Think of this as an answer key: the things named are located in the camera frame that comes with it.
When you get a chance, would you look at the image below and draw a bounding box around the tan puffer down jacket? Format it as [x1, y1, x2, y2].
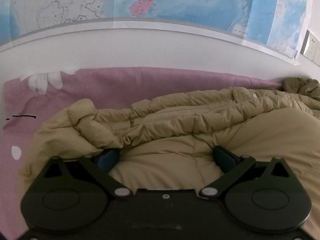
[18, 78, 319, 239]

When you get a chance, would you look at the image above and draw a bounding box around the pink floral bed sheet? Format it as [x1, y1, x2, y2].
[1, 67, 281, 239]

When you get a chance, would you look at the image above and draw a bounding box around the white wall switch plate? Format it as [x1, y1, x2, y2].
[300, 30, 320, 66]

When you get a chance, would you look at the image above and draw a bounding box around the colourful wall map poster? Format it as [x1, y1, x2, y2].
[1, 0, 308, 62]

